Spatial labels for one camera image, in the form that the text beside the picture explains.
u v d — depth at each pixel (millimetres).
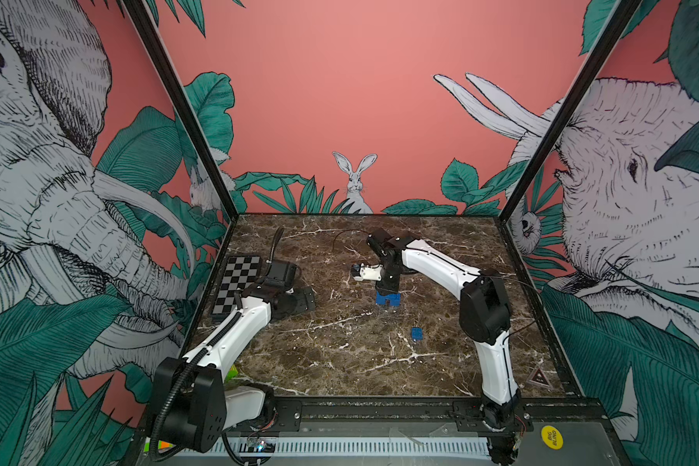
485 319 536
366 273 837
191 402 399
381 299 928
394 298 928
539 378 804
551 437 716
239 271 982
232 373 801
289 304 774
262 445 702
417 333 898
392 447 703
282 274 674
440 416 752
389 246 687
